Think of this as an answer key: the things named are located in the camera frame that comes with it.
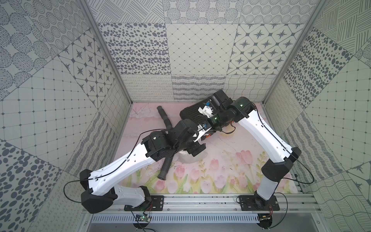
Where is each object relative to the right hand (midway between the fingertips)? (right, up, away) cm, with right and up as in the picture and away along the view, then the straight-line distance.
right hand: (199, 133), depth 67 cm
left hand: (-1, +2, -2) cm, 3 cm away
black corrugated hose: (-19, -21, +18) cm, 33 cm away
